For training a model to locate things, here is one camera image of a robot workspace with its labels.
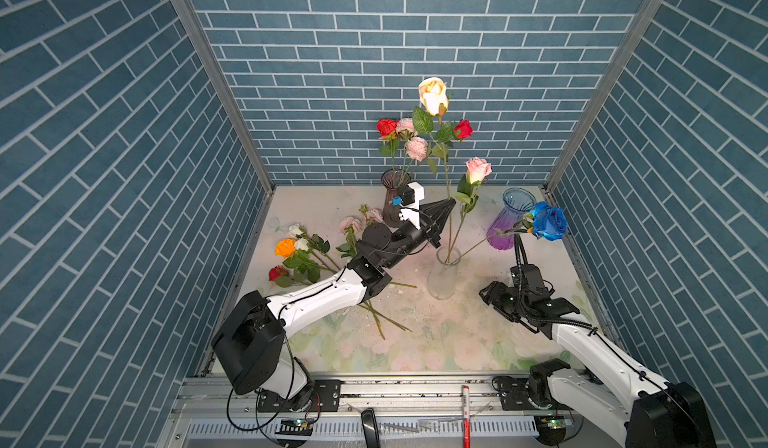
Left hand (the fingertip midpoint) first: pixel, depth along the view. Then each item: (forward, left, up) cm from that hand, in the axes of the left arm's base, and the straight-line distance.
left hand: (463, 208), depth 63 cm
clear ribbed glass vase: (+1, 0, -32) cm, 32 cm away
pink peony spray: (+23, +29, -36) cm, 52 cm away
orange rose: (+14, +51, -37) cm, 64 cm away
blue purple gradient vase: (+17, -22, -16) cm, 32 cm away
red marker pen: (-33, -3, -38) cm, 50 cm away
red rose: (+40, +17, -7) cm, 44 cm away
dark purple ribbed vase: (+31, +15, -21) cm, 41 cm away
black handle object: (-35, +19, -35) cm, 54 cm away
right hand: (-4, -13, -34) cm, 36 cm away
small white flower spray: (+16, +44, -37) cm, 60 cm away
